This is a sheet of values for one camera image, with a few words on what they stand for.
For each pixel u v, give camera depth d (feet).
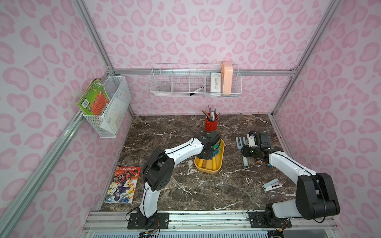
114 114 2.80
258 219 2.39
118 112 2.75
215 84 2.98
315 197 1.38
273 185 2.70
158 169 1.63
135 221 2.36
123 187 2.74
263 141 2.31
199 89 3.18
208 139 2.19
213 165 2.96
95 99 2.36
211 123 3.42
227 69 2.71
